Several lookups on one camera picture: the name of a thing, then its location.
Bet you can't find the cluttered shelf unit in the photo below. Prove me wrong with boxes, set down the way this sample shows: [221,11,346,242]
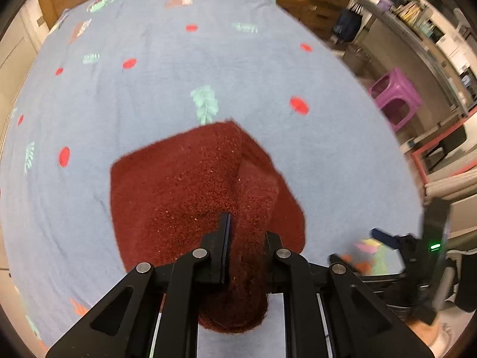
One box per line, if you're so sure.
[354,0,476,123]

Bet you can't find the purple plastic stool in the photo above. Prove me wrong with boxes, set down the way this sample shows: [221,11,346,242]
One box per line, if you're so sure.
[369,67,422,132]

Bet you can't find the dark blue hanging bag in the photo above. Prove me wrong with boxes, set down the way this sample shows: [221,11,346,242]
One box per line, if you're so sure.
[332,3,363,43]

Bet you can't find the blue patterned bed blanket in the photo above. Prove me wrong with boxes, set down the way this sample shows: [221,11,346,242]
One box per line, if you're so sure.
[1,0,422,348]

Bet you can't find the cream wardrobe doors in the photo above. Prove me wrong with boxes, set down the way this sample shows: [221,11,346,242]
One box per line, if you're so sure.
[0,3,49,128]

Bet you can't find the right hand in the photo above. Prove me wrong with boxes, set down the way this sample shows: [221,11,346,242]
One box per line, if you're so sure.
[406,318,453,358]

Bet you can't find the dark red fleece garment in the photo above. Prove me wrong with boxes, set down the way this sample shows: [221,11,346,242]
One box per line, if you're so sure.
[110,121,305,334]

